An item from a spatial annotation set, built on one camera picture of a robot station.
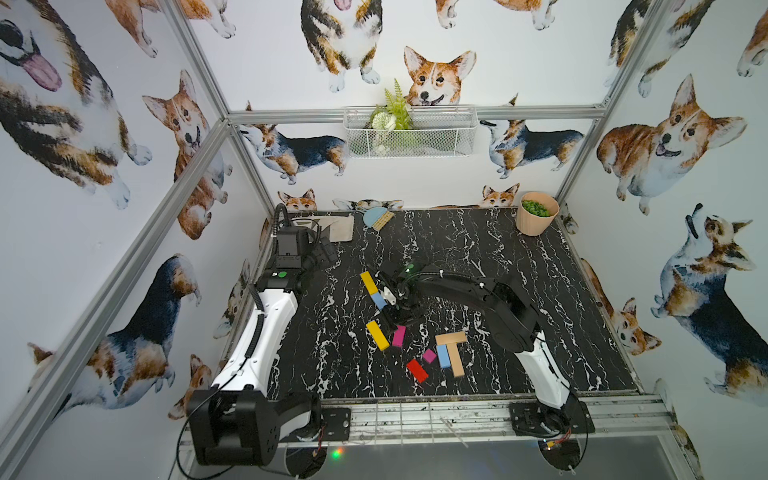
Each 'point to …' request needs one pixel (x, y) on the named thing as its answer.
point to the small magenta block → (429, 355)
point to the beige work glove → (341, 226)
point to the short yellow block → (369, 283)
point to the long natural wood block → (451, 338)
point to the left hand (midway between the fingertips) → (320, 243)
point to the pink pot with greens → (535, 213)
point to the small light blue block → (378, 300)
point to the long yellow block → (379, 337)
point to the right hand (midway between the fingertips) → (392, 330)
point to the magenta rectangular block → (399, 336)
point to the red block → (418, 372)
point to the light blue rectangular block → (443, 356)
